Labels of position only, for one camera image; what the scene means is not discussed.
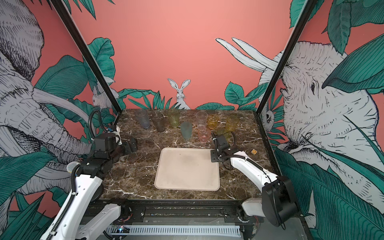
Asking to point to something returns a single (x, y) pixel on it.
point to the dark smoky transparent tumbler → (159, 121)
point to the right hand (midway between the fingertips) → (214, 153)
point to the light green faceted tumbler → (173, 114)
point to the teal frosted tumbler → (186, 129)
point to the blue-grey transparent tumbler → (142, 116)
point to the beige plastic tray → (187, 169)
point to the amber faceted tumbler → (212, 120)
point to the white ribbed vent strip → (212, 230)
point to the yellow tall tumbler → (231, 123)
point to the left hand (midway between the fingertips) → (128, 139)
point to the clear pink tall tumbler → (202, 116)
